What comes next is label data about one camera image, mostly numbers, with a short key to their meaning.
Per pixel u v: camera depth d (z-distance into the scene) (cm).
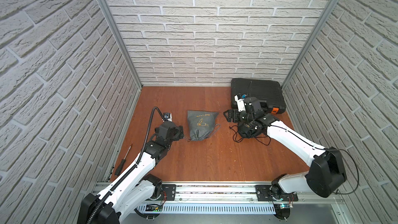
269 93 112
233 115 72
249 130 91
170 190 75
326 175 41
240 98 74
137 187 58
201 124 90
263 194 74
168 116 70
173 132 63
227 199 73
